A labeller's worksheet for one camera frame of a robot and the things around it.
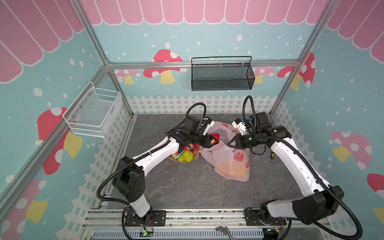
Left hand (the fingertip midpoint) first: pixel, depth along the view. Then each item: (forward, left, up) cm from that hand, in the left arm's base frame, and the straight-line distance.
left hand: (214, 142), depth 79 cm
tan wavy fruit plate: (+1, +10, -16) cm, 18 cm away
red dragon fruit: (+4, +13, -12) cm, 18 cm away
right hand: (-4, -6, +5) cm, 9 cm away
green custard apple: (-3, +14, -10) cm, 18 cm away
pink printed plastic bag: (-8, -8, -6) cm, 13 cm away
